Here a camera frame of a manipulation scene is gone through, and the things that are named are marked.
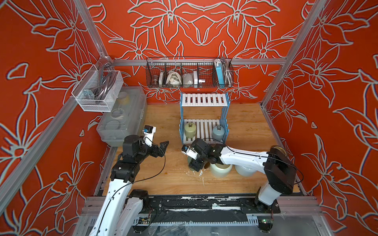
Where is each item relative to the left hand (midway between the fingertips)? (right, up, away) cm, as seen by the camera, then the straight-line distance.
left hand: (159, 138), depth 73 cm
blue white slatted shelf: (+29, +16, +43) cm, 54 cm away
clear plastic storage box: (-21, +11, +11) cm, 26 cm away
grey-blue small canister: (+34, +1, +17) cm, 38 cm away
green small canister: (+15, -12, +3) cm, 20 cm away
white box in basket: (+19, +35, +17) cm, 43 cm away
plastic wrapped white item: (+15, +35, +19) cm, 43 cm away
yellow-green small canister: (+16, +3, +19) cm, 25 cm away
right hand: (+16, -14, +9) cm, 23 cm away
